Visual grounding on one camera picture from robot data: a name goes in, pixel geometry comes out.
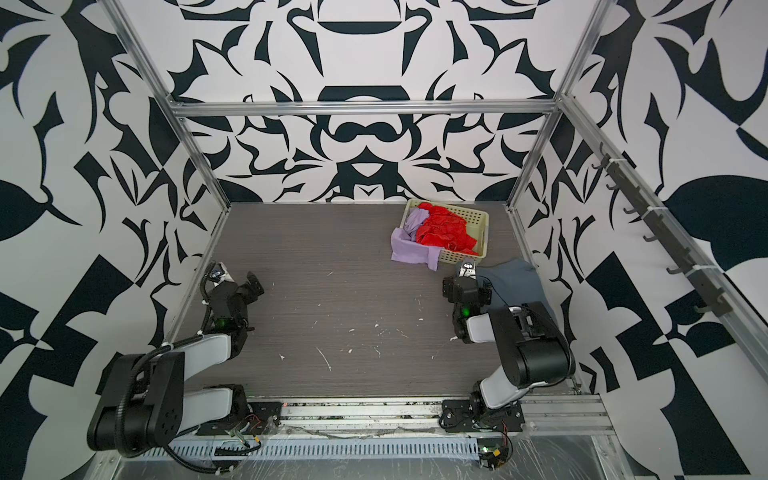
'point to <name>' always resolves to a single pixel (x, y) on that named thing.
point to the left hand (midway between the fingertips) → (233, 275)
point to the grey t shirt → (514, 282)
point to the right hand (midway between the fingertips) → (472, 275)
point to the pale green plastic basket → (477, 222)
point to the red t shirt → (445, 229)
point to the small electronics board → (492, 452)
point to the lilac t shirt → (404, 244)
